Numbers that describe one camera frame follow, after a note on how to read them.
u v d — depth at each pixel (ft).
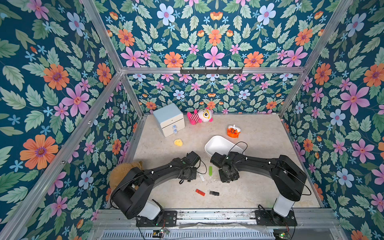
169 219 2.41
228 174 2.40
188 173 2.30
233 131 3.40
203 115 3.63
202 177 2.85
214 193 2.69
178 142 3.31
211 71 3.06
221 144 3.30
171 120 3.23
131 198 1.40
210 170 2.98
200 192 2.69
